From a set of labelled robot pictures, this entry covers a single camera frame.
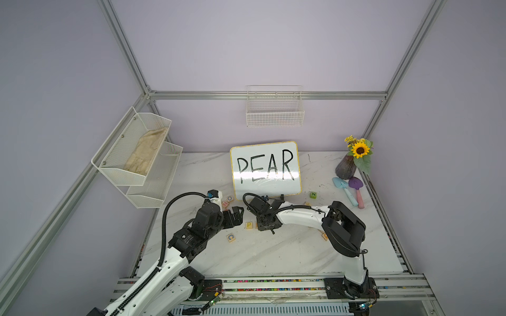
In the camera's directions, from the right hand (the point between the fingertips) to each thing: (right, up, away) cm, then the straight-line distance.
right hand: (261, 227), depth 91 cm
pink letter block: (-18, +10, +6) cm, 21 cm away
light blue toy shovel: (+44, +19, +13) cm, 50 cm away
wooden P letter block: (-5, +1, -1) cm, 6 cm away
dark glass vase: (+47, +28, +14) cm, 56 cm away
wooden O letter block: (-16, +12, +8) cm, 21 cm away
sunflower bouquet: (+47, +36, 0) cm, 59 cm away
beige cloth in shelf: (-48, +35, -10) cm, 60 cm away
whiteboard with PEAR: (+3, +27, +8) cm, 28 cm away
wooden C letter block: (-13, -3, -5) cm, 15 cm away
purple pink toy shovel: (+52, +19, +14) cm, 57 cm away
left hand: (-11, +9, -13) cm, 20 cm away
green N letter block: (+27, +14, +10) cm, 32 cm away
